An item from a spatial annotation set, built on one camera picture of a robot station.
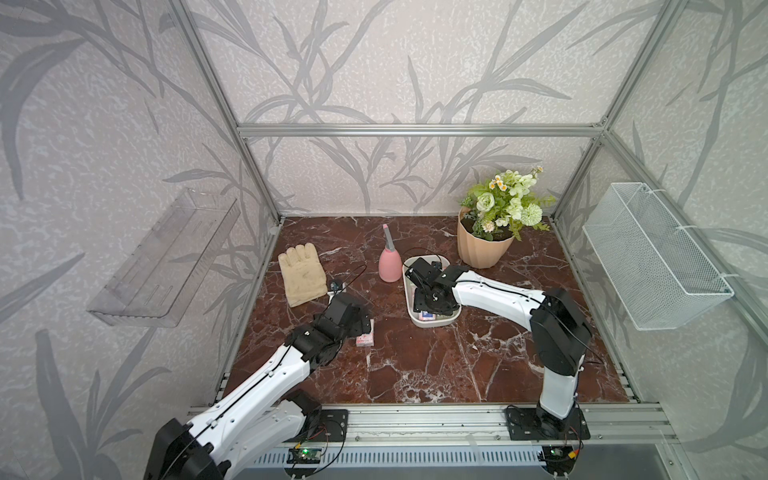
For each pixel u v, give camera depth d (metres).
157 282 0.67
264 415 0.47
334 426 0.73
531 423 0.74
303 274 1.02
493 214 0.87
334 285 0.72
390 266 0.94
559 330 0.47
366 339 0.86
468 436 0.73
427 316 0.89
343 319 0.60
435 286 0.65
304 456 0.71
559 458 0.72
